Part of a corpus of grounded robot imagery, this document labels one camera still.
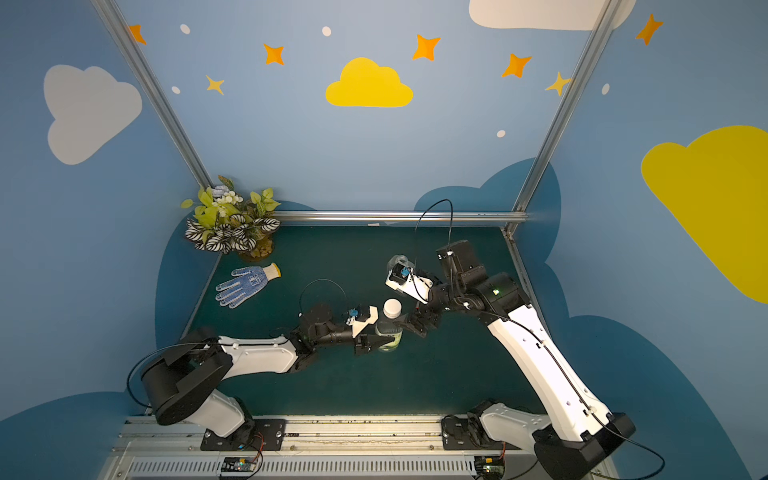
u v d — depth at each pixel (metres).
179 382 0.44
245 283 1.04
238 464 0.72
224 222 0.91
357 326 0.69
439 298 0.56
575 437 0.37
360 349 0.70
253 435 0.68
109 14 0.69
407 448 0.74
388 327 0.72
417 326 0.58
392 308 0.66
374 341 0.73
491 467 0.73
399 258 0.94
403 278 0.56
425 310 0.57
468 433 0.74
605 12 0.70
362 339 0.70
